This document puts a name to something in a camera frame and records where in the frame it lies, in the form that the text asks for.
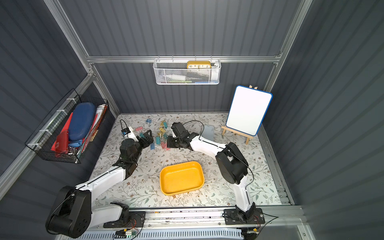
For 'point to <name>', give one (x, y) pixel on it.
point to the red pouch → (60, 145)
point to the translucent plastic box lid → (208, 132)
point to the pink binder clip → (139, 128)
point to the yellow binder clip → (162, 130)
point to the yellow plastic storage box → (181, 178)
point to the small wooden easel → (247, 136)
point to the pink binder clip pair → (164, 145)
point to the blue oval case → (82, 115)
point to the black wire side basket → (41, 142)
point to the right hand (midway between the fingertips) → (169, 140)
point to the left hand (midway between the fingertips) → (146, 133)
